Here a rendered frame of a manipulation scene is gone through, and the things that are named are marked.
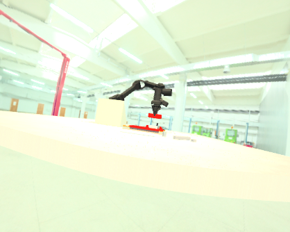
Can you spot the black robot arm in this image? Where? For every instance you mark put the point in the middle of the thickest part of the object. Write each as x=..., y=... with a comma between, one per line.
x=158, y=88

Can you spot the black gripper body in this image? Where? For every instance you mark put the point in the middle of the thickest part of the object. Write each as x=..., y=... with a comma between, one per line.
x=156, y=100

